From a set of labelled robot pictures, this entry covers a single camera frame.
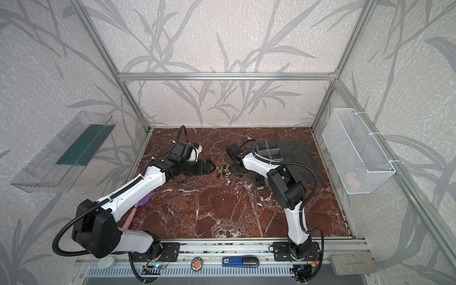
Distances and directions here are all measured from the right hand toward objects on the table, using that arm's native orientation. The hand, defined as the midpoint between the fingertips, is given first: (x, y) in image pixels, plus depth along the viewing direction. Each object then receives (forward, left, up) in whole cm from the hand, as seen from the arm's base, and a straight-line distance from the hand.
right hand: (239, 168), depth 98 cm
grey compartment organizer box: (+10, -18, +3) cm, 21 cm away
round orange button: (-44, +17, -1) cm, 47 cm away
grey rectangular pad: (-45, -44, +2) cm, 63 cm away
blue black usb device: (-44, 0, +3) cm, 44 cm away
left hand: (-8, +14, +14) cm, 22 cm away
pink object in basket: (-17, -47, +18) cm, 54 cm away
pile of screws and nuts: (-1, +9, -1) cm, 9 cm away
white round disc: (-43, +53, +1) cm, 69 cm away
